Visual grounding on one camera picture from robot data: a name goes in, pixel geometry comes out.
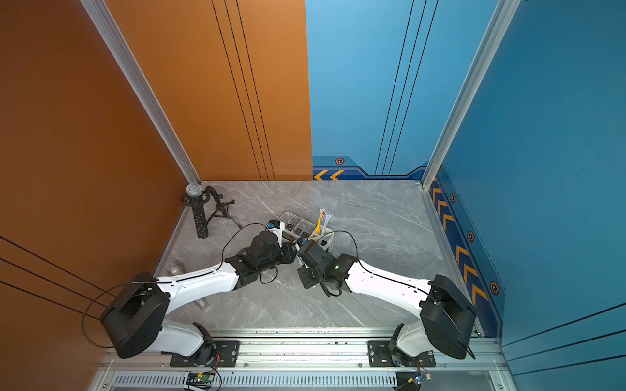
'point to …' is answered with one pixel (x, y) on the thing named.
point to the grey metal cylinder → (176, 268)
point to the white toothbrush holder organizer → (297, 229)
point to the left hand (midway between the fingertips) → (300, 243)
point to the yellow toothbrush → (319, 222)
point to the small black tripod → (222, 210)
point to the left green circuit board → (200, 380)
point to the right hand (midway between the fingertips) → (304, 272)
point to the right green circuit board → (420, 379)
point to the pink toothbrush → (324, 214)
